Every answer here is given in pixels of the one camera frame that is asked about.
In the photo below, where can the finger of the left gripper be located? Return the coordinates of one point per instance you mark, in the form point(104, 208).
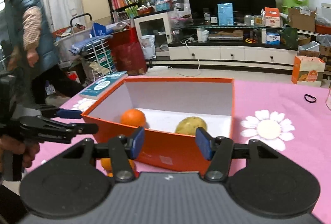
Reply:
point(51, 111)
point(73, 129)

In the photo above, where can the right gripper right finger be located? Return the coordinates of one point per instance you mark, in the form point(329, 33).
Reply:
point(218, 151)

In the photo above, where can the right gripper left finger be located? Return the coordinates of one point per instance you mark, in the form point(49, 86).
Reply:
point(122, 149)

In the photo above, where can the small orange tangerine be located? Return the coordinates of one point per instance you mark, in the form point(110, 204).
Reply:
point(106, 164)

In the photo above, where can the large orange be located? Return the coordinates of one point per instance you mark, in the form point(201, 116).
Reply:
point(133, 117)

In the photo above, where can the yellow-green mango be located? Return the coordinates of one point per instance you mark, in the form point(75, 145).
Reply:
point(189, 125)

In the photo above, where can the operator left hand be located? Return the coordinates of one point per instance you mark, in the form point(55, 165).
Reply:
point(28, 152)

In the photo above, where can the pink floral tablecloth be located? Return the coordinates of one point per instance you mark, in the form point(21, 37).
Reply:
point(263, 185)

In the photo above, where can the teal book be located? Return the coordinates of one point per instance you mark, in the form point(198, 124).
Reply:
point(101, 85)

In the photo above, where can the orange cardboard box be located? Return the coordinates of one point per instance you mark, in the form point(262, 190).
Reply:
point(165, 102)

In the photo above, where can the person in blue vest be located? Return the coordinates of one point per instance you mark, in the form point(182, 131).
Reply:
point(33, 45)

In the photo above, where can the red gift bag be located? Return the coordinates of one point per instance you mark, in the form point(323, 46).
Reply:
point(127, 52)

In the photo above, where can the orange white fruit carton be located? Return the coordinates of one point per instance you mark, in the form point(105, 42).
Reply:
point(308, 71)

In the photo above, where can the white glass-door cabinet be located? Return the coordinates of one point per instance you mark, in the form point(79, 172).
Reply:
point(158, 25)

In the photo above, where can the blue card on stand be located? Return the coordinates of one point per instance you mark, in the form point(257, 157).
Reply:
point(225, 14)

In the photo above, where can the orange medicine box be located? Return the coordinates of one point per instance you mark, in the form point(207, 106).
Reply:
point(271, 17)

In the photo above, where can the brown cardboard box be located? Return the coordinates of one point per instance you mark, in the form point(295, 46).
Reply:
point(302, 19)

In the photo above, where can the white wire cart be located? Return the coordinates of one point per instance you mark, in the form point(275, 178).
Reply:
point(94, 52)

